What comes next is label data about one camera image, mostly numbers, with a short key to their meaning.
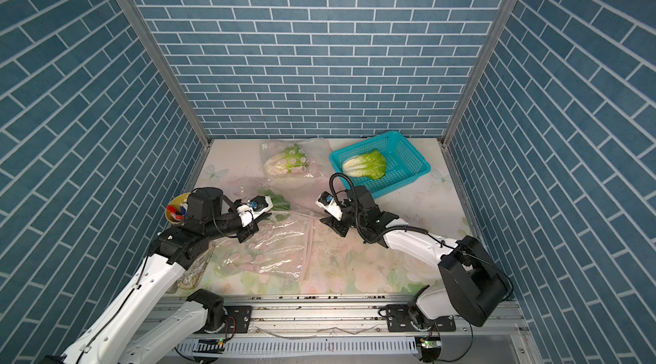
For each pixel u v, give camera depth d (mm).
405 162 1102
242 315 746
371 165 1019
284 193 1044
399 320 732
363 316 756
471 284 428
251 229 633
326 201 710
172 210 823
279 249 873
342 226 740
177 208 847
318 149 1192
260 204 598
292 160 1021
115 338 402
